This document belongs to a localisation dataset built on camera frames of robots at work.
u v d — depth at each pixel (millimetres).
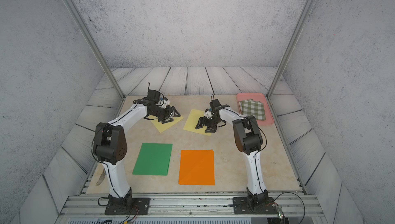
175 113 881
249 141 589
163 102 831
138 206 729
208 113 981
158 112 806
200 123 915
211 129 934
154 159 893
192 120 1048
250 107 1118
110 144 523
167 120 895
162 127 1016
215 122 889
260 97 1218
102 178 809
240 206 716
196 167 853
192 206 741
